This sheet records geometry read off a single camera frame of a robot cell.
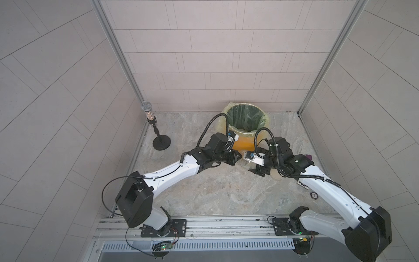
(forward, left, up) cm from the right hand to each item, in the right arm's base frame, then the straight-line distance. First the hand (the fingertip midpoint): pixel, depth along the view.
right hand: (251, 158), depth 78 cm
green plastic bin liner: (+25, -1, +2) cm, 25 cm away
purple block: (+6, -36, -12) cm, 38 cm away
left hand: (0, +4, +3) cm, 5 cm away
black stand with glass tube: (+20, +51, -10) cm, 55 cm away
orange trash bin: (+7, +3, +5) cm, 9 cm away
